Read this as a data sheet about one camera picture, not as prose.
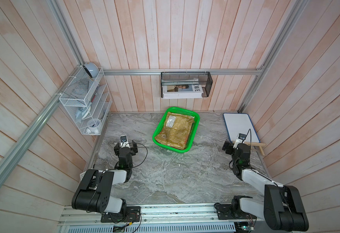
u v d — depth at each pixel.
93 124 0.90
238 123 1.12
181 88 0.95
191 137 0.95
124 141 0.76
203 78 1.00
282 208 0.42
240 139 0.76
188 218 0.73
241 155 0.68
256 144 1.00
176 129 1.01
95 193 0.44
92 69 0.82
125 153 0.69
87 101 0.75
